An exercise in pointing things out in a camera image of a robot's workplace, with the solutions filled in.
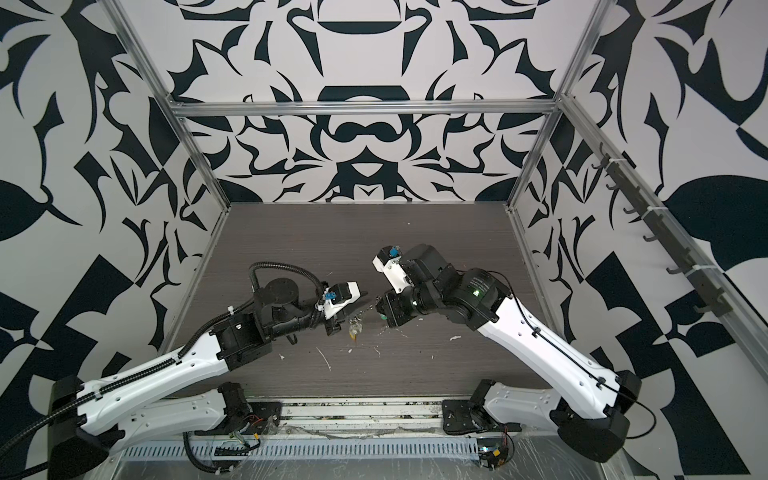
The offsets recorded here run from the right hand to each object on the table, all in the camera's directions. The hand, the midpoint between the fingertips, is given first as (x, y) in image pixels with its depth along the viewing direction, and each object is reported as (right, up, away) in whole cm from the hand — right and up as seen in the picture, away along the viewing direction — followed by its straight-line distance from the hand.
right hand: (377, 307), depth 63 cm
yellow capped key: (-6, -11, +13) cm, 18 cm away
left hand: (-2, +4, +1) cm, 5 cm away
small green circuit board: (+27, -36, +8) cm, 45 cm away
